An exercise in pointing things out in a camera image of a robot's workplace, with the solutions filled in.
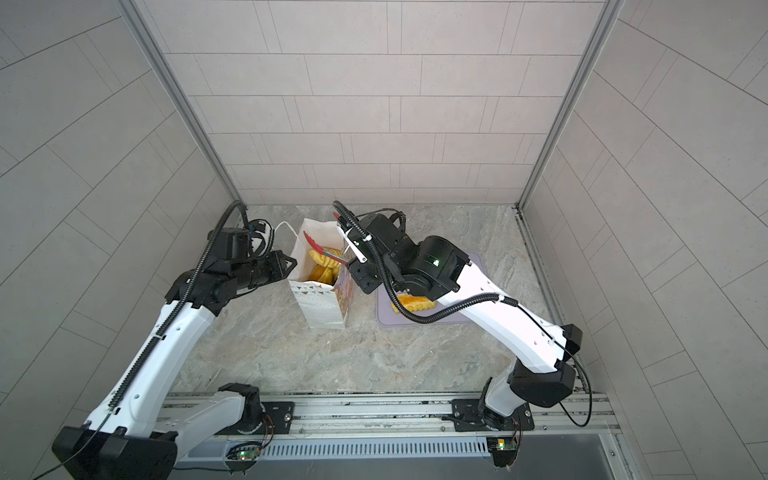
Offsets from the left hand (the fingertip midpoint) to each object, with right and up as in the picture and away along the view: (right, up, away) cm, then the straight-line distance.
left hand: (304, 258), depth 73 cm
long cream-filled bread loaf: (+28, -15, +14) cm, 34 cm away
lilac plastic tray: (+21, -18, +16) cm, 31 cm away
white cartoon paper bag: (+4, -12, +2) cm, 13 cm away
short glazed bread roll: (+3, -1, +8) cm, 8 cm away
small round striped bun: (+3, -6, +10) cm, 12 cm away
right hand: (+15, 0, -11) cm, 18 cm away
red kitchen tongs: (+9, +2, -10) cm, 13 cm away
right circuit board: (+49, -43, -4) cm, 65 cm away
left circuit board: (-9, -42, -9) cm, 44 cm away
